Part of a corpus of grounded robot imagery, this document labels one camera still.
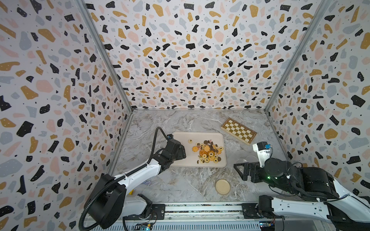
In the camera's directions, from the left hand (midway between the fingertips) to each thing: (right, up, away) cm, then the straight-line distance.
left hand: (181, 150), depth 87 cm
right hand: (+27, -2, -27) cm, 38 cm away
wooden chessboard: (+41, +10, +19) cm, 46 cm away
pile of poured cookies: (+17, -3, +8) cm, 19 cm away
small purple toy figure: (-19, -17, -6) cm, 26 cm away
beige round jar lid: (+24, -20, -5) cm, 32 cm away
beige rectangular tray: (+6, -8, +7) cm, 12 cm away
